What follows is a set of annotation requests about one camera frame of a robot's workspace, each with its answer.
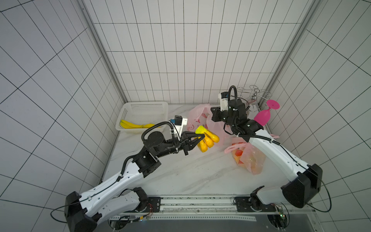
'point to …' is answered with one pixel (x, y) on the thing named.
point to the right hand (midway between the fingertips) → (212, 105)
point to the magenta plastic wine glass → (263, 117)
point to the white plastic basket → (143, 112)
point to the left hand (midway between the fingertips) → (201, 138)
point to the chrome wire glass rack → (254, 93)
